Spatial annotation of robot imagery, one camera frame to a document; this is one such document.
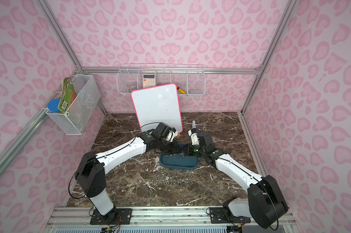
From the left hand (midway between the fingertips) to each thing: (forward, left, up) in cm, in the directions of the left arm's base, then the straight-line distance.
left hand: (181, 148), depth 81 cm
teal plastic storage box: (0, +1, -17) cm, 17 cm away
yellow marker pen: (+38, 0, +11) cm, 39 cm away
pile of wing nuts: (+3, +2, -15) cm, 15 cm away
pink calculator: (+41, +21, +16) cm, 49 cm away
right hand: (0, +1, 0) cm, 1 cm away
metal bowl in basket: (+35, +31, +14) cm, 49 cm away
